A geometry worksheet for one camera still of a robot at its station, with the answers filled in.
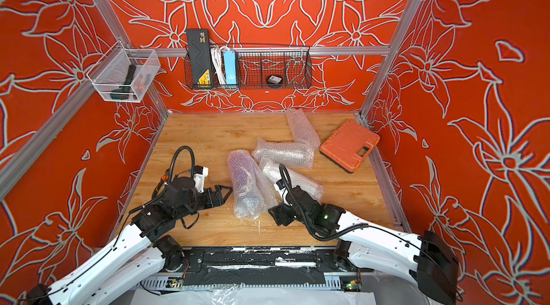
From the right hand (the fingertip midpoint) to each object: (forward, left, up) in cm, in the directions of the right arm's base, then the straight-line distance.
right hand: (272, 207), depth 76 cm
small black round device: (+52, 0, +19) cm, 55 cm away
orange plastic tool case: (+32, -36, -5) cm, 49 cm away
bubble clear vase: (+15, -1, -2) cm, 15 cm away
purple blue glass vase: (+6, +10, -1) cm, 12 cm away
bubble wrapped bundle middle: (+24, -8, 0) cm, 25 cm away
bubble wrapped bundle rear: (+38, -13, 0) cm, 40 cm away
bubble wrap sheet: (+6, +1, -4) cm, 7 cm away
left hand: (+4, +17, +5) cm, 18 cm away
